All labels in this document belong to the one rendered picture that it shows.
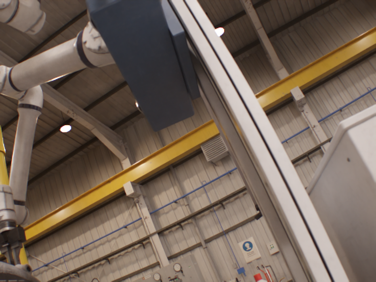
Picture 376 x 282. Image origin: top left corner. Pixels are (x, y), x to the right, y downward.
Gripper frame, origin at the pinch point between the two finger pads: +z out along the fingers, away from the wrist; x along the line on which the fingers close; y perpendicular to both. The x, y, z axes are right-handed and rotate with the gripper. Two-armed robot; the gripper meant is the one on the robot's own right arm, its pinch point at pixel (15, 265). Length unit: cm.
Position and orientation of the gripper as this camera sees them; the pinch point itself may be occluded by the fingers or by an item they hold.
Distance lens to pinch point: 149.4
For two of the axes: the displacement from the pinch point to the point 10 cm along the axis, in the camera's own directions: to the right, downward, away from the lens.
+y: -2.5, -4.1, -8.8
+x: 9.0, -4.3, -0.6
